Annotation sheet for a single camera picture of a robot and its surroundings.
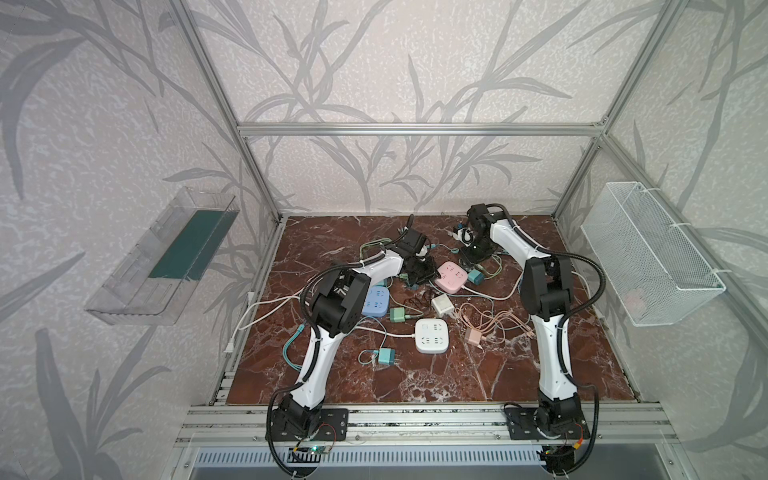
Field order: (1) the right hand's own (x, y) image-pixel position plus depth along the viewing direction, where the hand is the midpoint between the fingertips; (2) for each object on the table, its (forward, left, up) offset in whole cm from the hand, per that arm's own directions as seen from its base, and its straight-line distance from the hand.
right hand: (470, 252), depth 104 cm
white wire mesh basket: (-29, -31, +29) cm, 51 cm away
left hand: (-8, +10, +1) cm, 13 cm away
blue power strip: (-18, +32, -1) cm, 37 cm away
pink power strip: (-9, +7, -2) cm, 12 cm away
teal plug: (-9, -1, -1) cm, 10 cm away
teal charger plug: (-35, +28, -1) cm, 45 cm away
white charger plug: (-19, +11, -2) cm, 22 cm away
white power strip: (-29, +15, -1) cm, 33 cm away
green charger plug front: (-23, +25, -2) cm, 34 cm away
